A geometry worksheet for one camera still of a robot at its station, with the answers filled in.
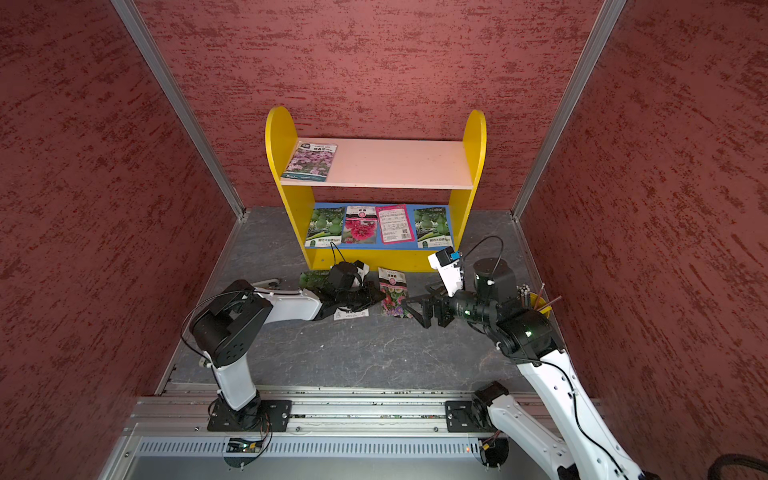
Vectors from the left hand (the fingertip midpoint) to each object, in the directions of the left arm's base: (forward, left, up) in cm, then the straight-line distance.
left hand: (386, 300), depth 91 cm
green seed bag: (+22, +21, +10) cm, 32 cm away
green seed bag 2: (+22, -15, +10) cm, 28 cm away
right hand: (-13, -7, +24) cm, 28 cm away
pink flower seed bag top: (+3, -3, -2) cm, 5 cm away
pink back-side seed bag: (+23, -2, +10) cm, 25 cm away
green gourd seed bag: (+10, +26, -4) cm, 28 cm away
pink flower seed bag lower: (+23, +9, +10) cm, 26 cm away
